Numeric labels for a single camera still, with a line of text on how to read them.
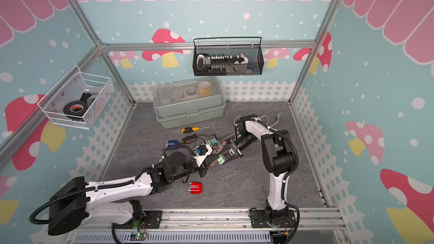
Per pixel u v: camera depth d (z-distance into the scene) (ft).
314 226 2.42
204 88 3.40
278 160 1.73
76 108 2.29
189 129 3.38
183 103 3.01
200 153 1.99
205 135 3.32
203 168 2.08
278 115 3.62
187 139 3.28
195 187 2.67
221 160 2.43
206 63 2.89
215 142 3.02
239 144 2.45
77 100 2.38
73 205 1.34
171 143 3.21
